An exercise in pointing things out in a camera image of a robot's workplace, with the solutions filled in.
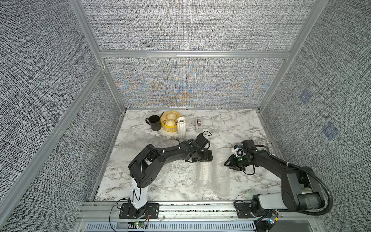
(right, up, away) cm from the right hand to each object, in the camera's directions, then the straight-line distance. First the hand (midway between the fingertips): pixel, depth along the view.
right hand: (226, 161), depth 88 cm
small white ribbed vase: (-27, +20, +4) cm, 34 cm away
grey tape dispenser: (-15, +22, +18) cm, 32 cm away
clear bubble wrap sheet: (-9, -7, -8) cm, 14 cm away
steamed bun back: (-35, +29, +19) cm, 49 cm away
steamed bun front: (-36, +24, +15) cm, 45 cm away
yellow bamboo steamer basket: (-36, +19, +15) cm, 44 cm away
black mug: (-46, +24, +13) cm, 54 cm away
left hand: (-10, +2, 0) cm, 10 cm away
